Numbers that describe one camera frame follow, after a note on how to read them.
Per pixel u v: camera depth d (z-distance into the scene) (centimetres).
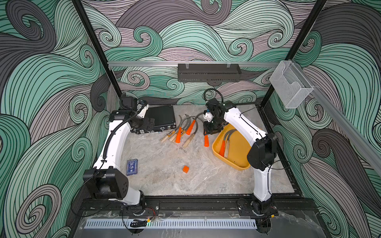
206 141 98
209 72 97
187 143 97
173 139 98
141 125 70
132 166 86
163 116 123
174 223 70
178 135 100
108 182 41
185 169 87
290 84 78
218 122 73
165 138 100
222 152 92
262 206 62
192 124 110
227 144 96
